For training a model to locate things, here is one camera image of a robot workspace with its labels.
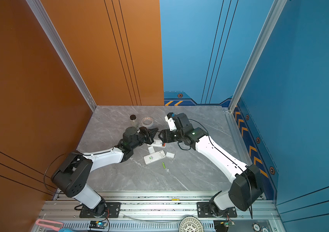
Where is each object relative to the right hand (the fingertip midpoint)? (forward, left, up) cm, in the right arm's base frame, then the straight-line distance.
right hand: (161, 135), depth 78 cm
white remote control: (-3, +6, -20) cm, 21 cm away
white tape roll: (+26, +13, -19) cm, 35 cm away
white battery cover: (-1, -4, -22) cm, 22 cm away
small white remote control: (+7, +4, -19) cm, 20 cm away
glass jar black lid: (+22, +22, -14) cm, 34 cm away
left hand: (+7, +1, 0) cm, 7 cm away
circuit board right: (-38, -30, -24) cm, 54 cm away
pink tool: (-38, +51, -20) cm, 67 cm away
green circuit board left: (-38, +32, -23) cm, 54 cm away
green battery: (-8, 0, -21) cm, 23 cm away
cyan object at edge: (-40, +45, -18) cm, 62 cm away
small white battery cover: (+3, +9, -21) cm, 23 cm away
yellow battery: (-26, -7, -24) cm, 36 cm away
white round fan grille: (-37, -14, -20) cm, 45 cm away
